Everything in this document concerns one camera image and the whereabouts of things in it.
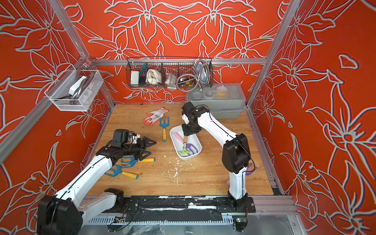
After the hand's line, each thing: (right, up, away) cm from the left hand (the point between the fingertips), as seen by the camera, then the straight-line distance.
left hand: (154, 146), depth 78 cm
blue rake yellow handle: (-16, -12, +10) cm, 22 cm away
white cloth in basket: (-3, +41, +12) cm, 43 cm away
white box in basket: (-15, +41, +13) cm, 46 cm away
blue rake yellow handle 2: (-22, -16, +5) cm, 28 cm away
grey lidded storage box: (+45, +28, +26) cm, 59 cm away
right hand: (+16, +7, +8) cm, 20 cm away
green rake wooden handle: (+16, -6, +10) cm, 20 cm away
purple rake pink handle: (+19, -3, +15) cm, 24 cm away
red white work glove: (-8, +15, +32) cm, 37 cm away
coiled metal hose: (+20, +37, +10) cm, 43 cm away
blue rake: (+1, +10, +29) cm, 30 cm away
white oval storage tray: (+12, -3, +16) cm, 20 cm away
